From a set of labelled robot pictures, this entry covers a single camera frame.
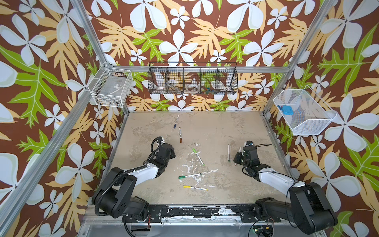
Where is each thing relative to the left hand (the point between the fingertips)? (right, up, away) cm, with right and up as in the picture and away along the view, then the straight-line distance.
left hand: (169, 146), depth 92 cm
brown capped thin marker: (+7, +4, +12) cm, 14 cm away
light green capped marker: (+19, -8, +3) cm, 20 cm away
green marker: (+10, -17, -6) cm, 21 cm away
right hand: (+42, -5, 0) cm, 42 cm away
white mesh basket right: (+78, +20, -11) cm, 82 cm away
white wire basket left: (-35, +37, -5) cm, 51 cm away
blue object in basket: (+71, +22, -6) cm, 75 cm away
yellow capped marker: (+16, -22, -10) cm, 29 cm away
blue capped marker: (+3, +16, +23) cm, 28 cm away
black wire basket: (+15, +45, +6) cm, 48 cm away
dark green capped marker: (+39, -5, +4) cm, 39 cm away
